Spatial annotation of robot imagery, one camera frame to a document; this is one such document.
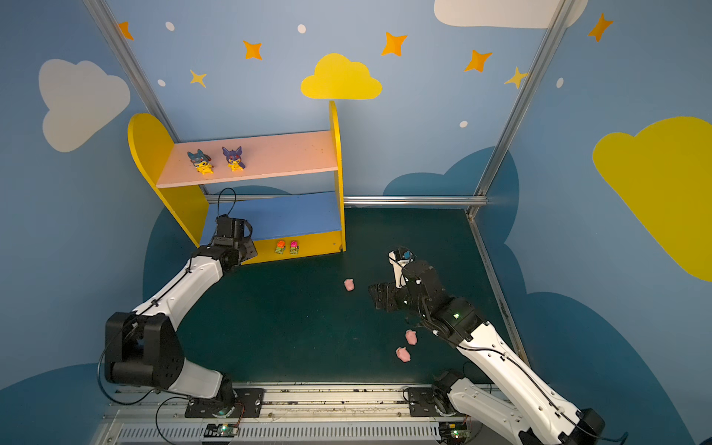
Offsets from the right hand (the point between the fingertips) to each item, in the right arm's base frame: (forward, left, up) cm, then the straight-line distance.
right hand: (384, 282), depth 72 cm
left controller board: (-33, +41, -23) cm, 57 cm away
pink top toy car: (+25, +33, -20) cm, 46 cm away
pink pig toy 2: (-6, -10, -23) cm, 26 cm away
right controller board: (-30, -20, -24) cm, 43 cm away
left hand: (+15, +44, -7) cm, 47 cm away
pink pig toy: (+11, +11, -22) cm, 27 cm away
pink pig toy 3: (-12, -7, -22) cm, 26 cm away
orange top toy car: (+25, +39, -19) cm, 50 cm away
